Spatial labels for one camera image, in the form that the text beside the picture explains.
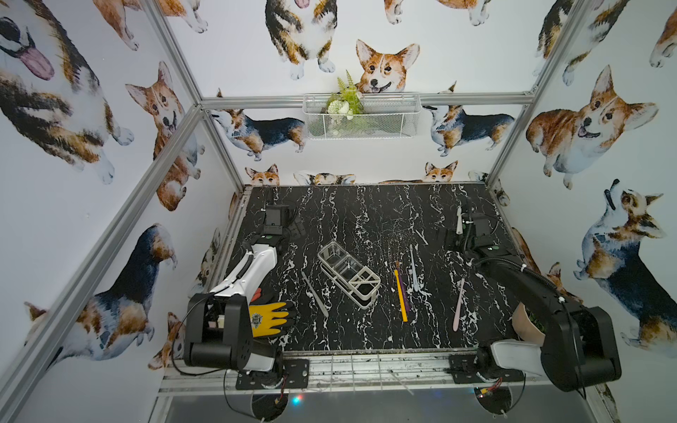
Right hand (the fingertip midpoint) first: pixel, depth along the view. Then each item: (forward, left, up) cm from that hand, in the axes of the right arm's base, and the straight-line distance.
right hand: (449, 230), depth 88 cm
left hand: (+4, +53, +2) cm, 53 cm away
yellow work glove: (-24, +60, -11) cm, 65 cm away
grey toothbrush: (-18, +43, -14) cm, 49 cm away
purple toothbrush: (-15, +16, -14) cm, 26 cm away
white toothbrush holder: (-13, +30, -12) cm, 35 cm away
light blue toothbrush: (-7, +11, -15) cm, 19 cm away
